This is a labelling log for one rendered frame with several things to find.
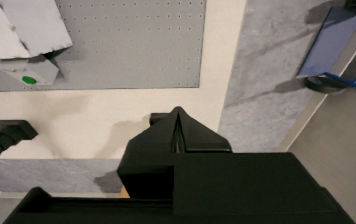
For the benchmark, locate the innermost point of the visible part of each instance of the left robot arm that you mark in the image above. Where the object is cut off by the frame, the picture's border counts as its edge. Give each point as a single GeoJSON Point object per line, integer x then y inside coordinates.
{"type": "Point", "coordinates": [12, 133]}

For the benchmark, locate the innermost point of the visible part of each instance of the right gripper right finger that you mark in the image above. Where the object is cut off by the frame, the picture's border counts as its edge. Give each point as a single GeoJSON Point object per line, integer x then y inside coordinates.
{"type": "Point", "coordinates": [198, 138]}

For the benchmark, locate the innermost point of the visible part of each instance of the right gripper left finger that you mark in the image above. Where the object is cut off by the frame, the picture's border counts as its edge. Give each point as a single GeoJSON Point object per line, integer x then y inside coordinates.
{"type": "Point", "coordinates": [158, 137]}

